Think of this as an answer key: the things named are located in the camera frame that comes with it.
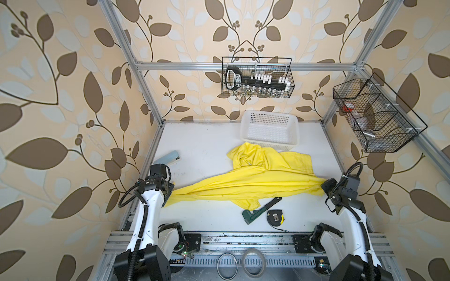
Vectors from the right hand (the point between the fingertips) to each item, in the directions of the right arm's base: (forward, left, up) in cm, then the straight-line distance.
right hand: (327, 184), depth 84 cm
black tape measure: (-13, +27, -5) cm, 30 cm away
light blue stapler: (+20, +81, -2) cm, 84 cm away
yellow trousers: (+9, +33, -4) cm, 34 cm away
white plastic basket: (+42, +16, -6) cm, 45 cm away
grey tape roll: (-29, +34, -5) cm, 45 cm away
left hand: (-2, +78, +3) cm, 79 cm away
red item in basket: (+27, -9, +24) cm, 37 cm away
